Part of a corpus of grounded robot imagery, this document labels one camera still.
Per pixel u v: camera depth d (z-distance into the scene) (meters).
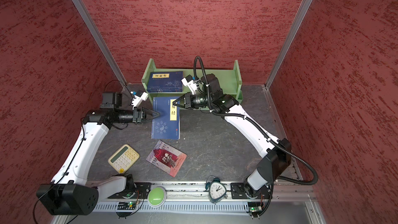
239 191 0.74
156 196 0.71
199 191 0.76
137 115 0.58
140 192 0.73
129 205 0.70
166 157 0.85
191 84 0.64
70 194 0.37
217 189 0.71
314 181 0.39
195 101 0.60
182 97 0.63
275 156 0.41
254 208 0.70
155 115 0.61
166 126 0.65
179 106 0.64
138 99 0.63
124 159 0.83
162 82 0.81
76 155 0.42
